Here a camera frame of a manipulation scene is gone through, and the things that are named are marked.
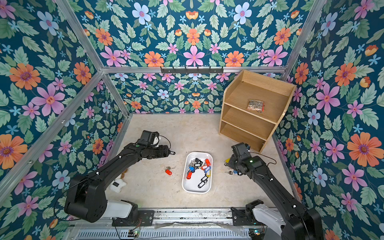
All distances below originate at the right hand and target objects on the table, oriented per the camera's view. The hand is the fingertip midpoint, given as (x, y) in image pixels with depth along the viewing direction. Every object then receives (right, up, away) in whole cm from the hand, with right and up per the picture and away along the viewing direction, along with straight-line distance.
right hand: (231, 162), depth 82 cm
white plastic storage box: (-19, -8, +7) cm, 22 cm away
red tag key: (-38, -7, +9) cm, 39 cm away
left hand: (-37, +5, +6) cm, 38 cm away
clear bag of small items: (+14, +31, -4) cm, 34 cm away
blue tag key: (+4, -8, +7) cm, 11 cm away
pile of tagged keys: (-20, -4, +11) cm, 23 cm away
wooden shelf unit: (+6, +21, +9) cm, 24 cm away
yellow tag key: (0, -2, +12) cm, 12 cm away
